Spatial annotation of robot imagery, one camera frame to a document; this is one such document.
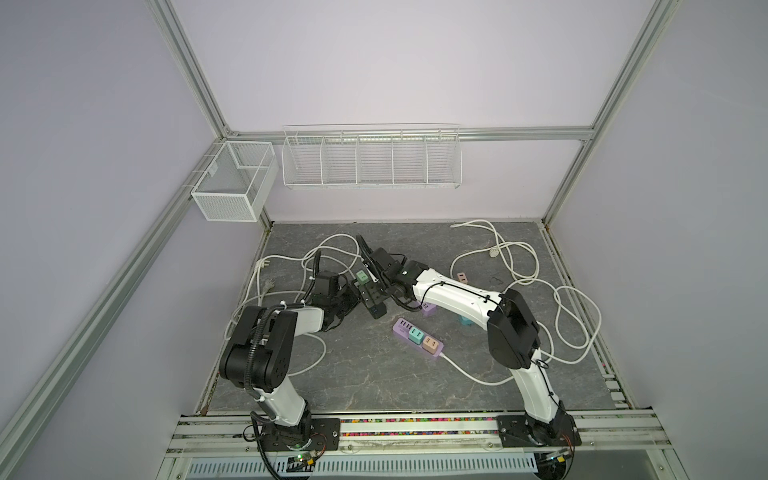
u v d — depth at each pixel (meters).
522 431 0.74
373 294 0.80
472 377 0.82
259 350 0.44
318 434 0.73
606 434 0.74
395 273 0.68
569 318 0.94
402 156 0.97
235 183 1.00
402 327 0.89
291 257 1.05
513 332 0.52
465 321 0.57
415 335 0.83
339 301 0.84
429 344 0.82
